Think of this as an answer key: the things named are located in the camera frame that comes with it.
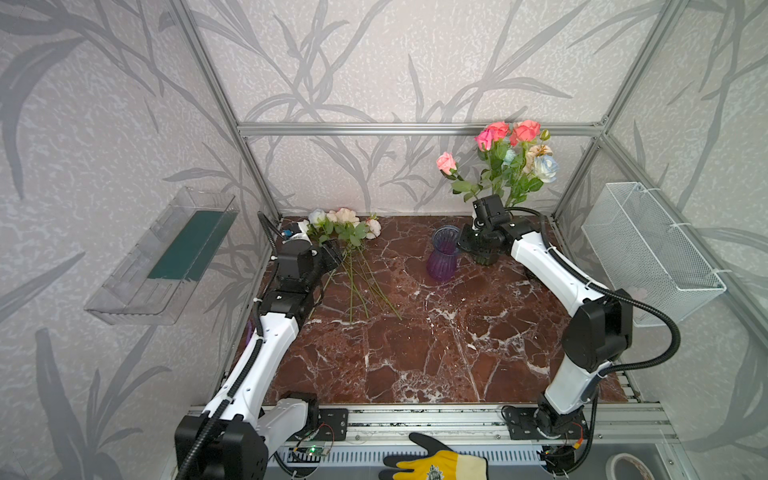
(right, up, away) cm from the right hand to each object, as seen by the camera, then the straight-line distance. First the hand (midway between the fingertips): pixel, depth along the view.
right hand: (455, 233), depth 88 cm
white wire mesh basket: (+38, -4, -22) cm, 44 cm away
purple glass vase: (-3, -9, +3) cm, 10 cm away
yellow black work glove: (-7, -53, -21) cm, 57 cm away
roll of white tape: (+33, -53, -20) cm, 65 cm away
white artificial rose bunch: (-38, +4, +23) cm, 45 cm away
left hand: (-33, 0, -10) cm, 35 cm away
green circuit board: (-36, -52, -17) cm, 66 cm away
